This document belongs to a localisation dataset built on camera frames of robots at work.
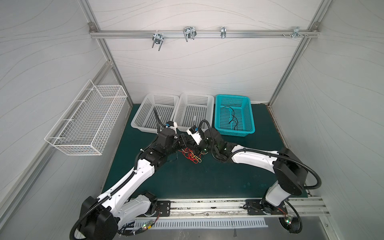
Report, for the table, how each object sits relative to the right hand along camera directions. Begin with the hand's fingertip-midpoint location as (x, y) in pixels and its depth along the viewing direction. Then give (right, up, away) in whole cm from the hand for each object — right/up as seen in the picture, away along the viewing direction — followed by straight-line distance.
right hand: (187, 138), depth 80 cm
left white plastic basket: (-20, +21, +39) cm, 49 cm away
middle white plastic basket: (+2, +18, +39) cm, 43 cm away
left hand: (+2, +2, -2) cm, 4 cm away
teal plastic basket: (+41, +20, +36) cm, 58 cm away
